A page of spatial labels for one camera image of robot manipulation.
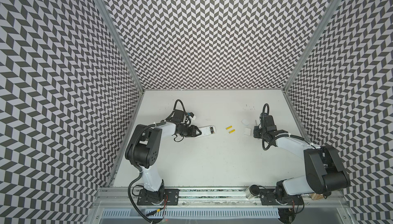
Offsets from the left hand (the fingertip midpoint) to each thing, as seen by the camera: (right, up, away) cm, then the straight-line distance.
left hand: (198, 133), depth 94 cm
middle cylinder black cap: (+27, -21, -24) cm, 42 cm away
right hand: (+37, 0, 0) cm, 37 cm away
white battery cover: (+31, +1, +1) cm, 31 cm away
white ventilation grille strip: (-1, -32, -24) cm, 40 cm away
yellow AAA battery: (+19, +3, +3) cm, 19 cm away
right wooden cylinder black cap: (+58, -27, -20) cm, 67 cm away
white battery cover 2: (+31, +6, +9) cm, 33 cm away
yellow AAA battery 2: (+21, +1, +1) cm, 21 cm away
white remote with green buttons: (+5, +2, 0) cm, 6 cm away
